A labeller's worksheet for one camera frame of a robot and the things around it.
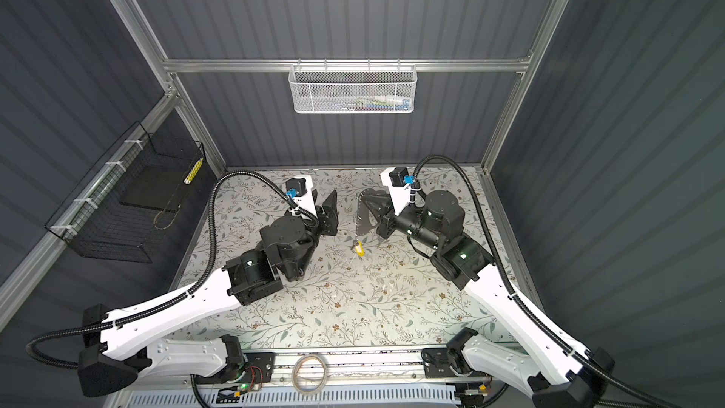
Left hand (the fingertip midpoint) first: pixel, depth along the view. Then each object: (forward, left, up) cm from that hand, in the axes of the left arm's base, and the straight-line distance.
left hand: (328, 198), depth 62 cm
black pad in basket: (+10, +47, -8) cm, 49 cm away
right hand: (0, -9, 0) cm, 9 cm away
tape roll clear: (-29, +10, -37) cm, 48 cm away
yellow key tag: (-3, -7, -17) cm, 19 cm away
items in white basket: (+44, -12, -4) cm, 46 cm away
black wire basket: (+5, +54, -10) cm, 56 cm away
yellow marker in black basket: (+19, +42, -10) cm, 47 cm away
